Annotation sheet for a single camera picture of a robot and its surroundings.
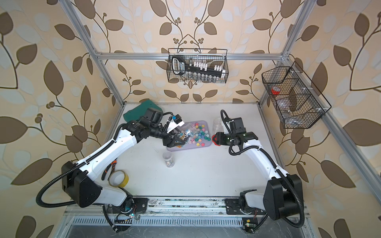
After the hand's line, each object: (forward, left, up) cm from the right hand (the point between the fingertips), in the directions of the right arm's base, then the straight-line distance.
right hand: (218, 138), depth 85 cm
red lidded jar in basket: (+18, -32, +20) cm, 42 cm away
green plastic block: (+34, +55, -10) cm, 65 cm away
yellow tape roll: (-19, +52, -9) cm, 57 cm away
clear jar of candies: (-7, +30, -6) cm, 31 cm away
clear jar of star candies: (+14, -2, -7) cm, 15 cm away
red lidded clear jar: (-6, +16, +15) cm, 23 cm away
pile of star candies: (+10, +9, -10) cm, 17 cm away
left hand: (-4, +21, +11) cm, 24 cm away
